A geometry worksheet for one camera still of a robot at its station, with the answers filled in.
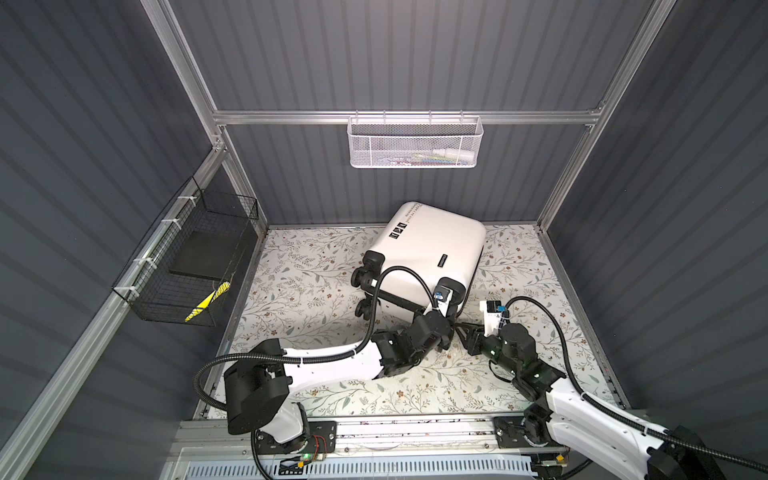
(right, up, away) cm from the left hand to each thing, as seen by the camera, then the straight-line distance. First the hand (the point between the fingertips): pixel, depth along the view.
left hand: (451, 314), depth 76 cm
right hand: (+4, -5, +6) cm, 9 cm away
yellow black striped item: (-59, +4, -6) cm, 59 cm away
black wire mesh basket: (-68, +6, -9) cm, 69 cm away
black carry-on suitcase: (-5, +13, +5) cm, 14 cm away
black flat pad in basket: (-60, +16, -4) cm, 62 cm away
